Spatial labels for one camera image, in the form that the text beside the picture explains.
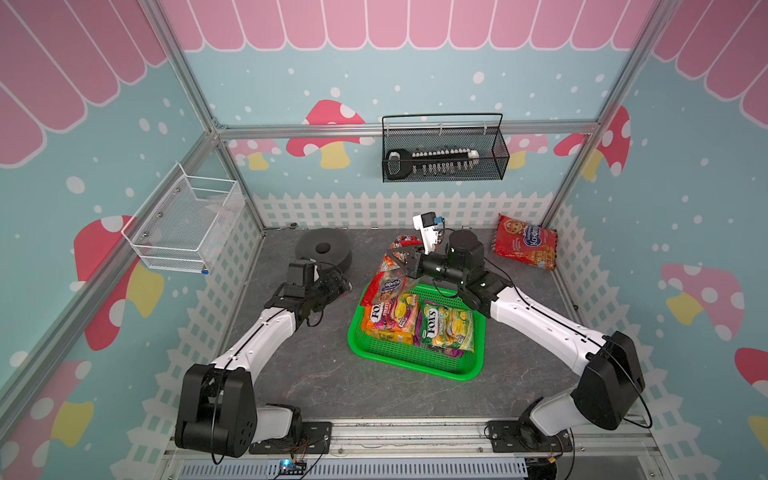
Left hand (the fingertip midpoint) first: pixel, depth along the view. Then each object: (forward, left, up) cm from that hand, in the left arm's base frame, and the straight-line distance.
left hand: (343, 288), depth 88 cm
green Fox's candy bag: (-9, -31, -5) cm, 32 cm away
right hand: (-2, -14, +20) cm, 24 cm away
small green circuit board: (-42, +9, -15) cm, 46 cm away
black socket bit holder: (+31, -16, +22) cm, 41 cm away
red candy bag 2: (+25, -67, -8) cm, 72 cm away
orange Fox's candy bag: (-7, -15, -4) cm, 17 cm away
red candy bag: (-3, -14, +9) cm, 17 cm away
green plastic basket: (-16, -23, -13) cm, 31 cm away
